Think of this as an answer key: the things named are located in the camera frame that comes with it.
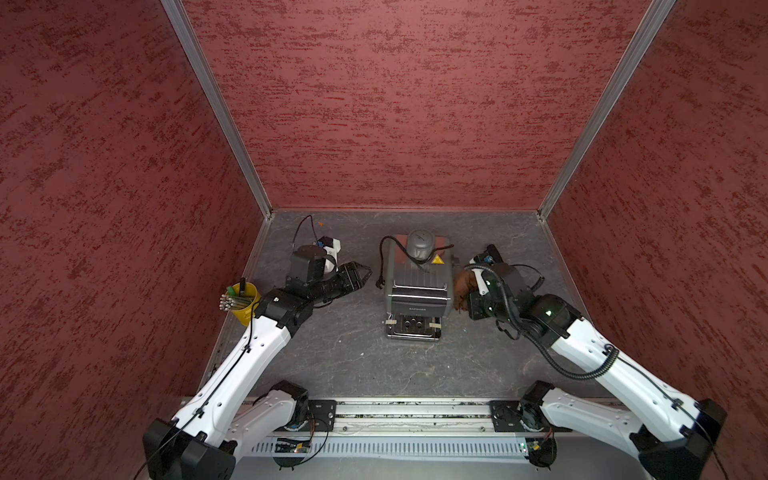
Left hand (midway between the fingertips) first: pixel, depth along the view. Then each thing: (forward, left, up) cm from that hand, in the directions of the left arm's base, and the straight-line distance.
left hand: (364, 280), depth 74 cm
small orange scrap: (+40, +22, -23) cm, 51 cm away
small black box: (+23, -43, -19) cm, 53 cm away
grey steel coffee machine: (-4, -14, +4) cm, 15 cm away
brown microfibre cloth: (-3, -25, +2) cm, 25 cm away
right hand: (-3, -27, -5) cm, 27 cm away
